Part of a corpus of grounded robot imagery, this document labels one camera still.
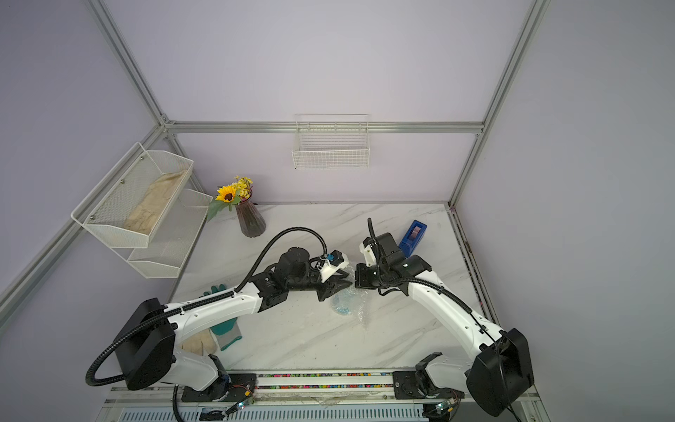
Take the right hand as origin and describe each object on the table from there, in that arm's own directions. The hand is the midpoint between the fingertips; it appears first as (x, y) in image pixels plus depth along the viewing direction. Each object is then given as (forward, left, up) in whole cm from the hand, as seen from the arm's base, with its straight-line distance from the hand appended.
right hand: (356, 283), depth 79 cm
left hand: (0, +3, +2) cm, 4 cm away
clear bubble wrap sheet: (-4, -1, -10) cm, 10 cm away
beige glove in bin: (+15, +63, +16) cm, 67 cm away
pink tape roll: (+27, -25, -8) cm, 37 cm away
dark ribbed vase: (+31, +40, -3) cm, 51 cm away
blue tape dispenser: (+24, -23, -9) cm, 35 cm away
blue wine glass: (-4, +4, -3) cm, 7 cm away
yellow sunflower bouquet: (+30, +43, +10) cm, 54 cm away
